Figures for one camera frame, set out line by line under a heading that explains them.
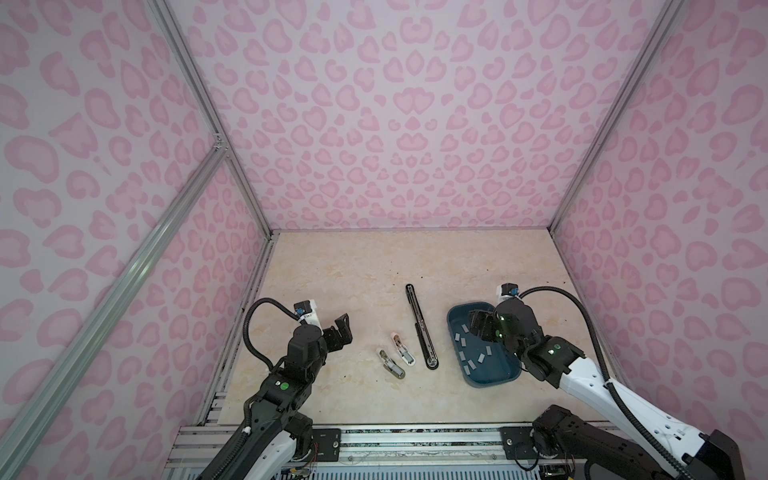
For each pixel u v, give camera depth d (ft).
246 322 1.80
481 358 2.85
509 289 2.31
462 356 2.86
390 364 2.80
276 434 1.76
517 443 2.40
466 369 2.77
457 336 2.99
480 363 2.82
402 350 2.88
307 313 2.23
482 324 2.33
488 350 2.90
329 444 2.40
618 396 1.51
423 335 2.96
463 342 2.96
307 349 1.90
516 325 1.92
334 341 2.32
